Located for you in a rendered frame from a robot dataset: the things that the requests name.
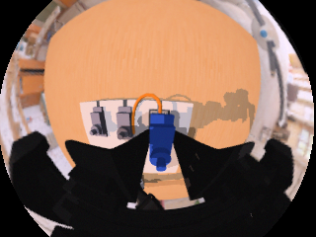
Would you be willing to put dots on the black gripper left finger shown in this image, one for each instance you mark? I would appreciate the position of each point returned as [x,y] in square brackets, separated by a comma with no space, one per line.
[124,163]

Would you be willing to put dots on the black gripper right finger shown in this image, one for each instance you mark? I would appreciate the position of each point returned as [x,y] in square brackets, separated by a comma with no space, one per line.
[202,164]

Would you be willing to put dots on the blue micro servo with orange cable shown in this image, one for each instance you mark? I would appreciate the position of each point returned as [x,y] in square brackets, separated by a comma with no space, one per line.
[161,135]

